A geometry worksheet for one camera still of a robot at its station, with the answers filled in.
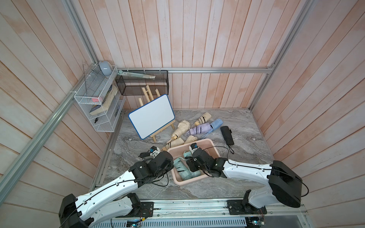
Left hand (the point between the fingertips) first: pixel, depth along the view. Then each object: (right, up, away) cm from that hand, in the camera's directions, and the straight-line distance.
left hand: (172, 165), depth 76 cm
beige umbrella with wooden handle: (+7, +21, +27) cm, 35 cm away
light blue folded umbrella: (+32, +21, +31) cm, 49 cm away
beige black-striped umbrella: (+3, +10, +20) cm, 23 cm away
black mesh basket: (-31, +51, +29) cm, 67 cm away
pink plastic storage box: (+22, +9, +13) cm, 27 cm away
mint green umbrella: (+7, -6, +7) cm, 12 cm away
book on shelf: (-41, +31, +2) cm, 51 cm away
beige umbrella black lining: (+12, +12, +19) cm, 26 cm away
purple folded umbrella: (+20, +19, +25) cm, 37 cm away
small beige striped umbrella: (+23, +26, +34) cm, 49 cm away
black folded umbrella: (+40, +13, +25) cm, 49 cm away
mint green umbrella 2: (+12, -6, +3) cm, 14 cm away
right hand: (+10, 0, +9) cm, 13 cm away
